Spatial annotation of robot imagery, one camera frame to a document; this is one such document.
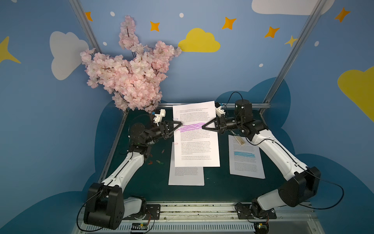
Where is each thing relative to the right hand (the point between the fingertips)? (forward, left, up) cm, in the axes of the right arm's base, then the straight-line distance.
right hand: (205, 127), depth 65 cm
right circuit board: (-33, -32, -39) cm, 60 cm away
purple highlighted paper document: (-7, +4, -5) cm, 10 cm away
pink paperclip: (+6, +26, -36) cm, 45 cm away
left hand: (+1, +11, 0) cm, 11 cm away
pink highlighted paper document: (-10, +7, -36) cm, 38 cm away
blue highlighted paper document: (+3, -29, -37) cm, 47 cm away
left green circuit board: (-36, +31, -38) cm, 61 cm away
